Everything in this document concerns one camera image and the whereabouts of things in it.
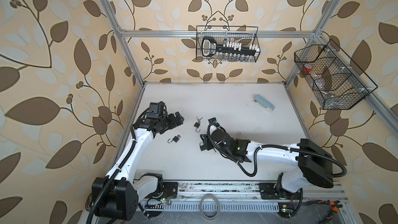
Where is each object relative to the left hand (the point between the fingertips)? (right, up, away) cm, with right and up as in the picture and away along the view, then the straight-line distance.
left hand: (178, 120), depth 81 cm
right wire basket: (+78, +18, -8) cm, 80 cm away
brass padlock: (+35, -11, +13) cm, 39 cm away
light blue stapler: (+54, +8, +24) cm, 60 cm away
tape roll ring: (+16, -36, -7) cm, 40 cm away
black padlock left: (-4, -13, +11) cm, 17 cm away
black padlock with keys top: (+9, -5, +17) cm, 20 cm away
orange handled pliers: (+74, -38, -10) cm, 84 cm away
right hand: (+13, -8, -1) cm, 16 cm away
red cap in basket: (+73, +28, +8) cm, 79 cm away
